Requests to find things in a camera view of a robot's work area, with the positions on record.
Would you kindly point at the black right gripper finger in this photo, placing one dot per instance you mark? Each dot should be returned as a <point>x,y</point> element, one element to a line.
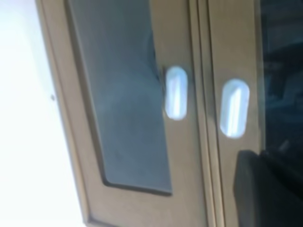
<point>268,188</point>

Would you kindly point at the cardboard shoebox drawer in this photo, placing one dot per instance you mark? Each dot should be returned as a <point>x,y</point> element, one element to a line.
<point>182,165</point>
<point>261,43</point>

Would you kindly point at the lower cardboard box shell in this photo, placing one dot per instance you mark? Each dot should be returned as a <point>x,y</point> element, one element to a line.
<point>66,94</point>

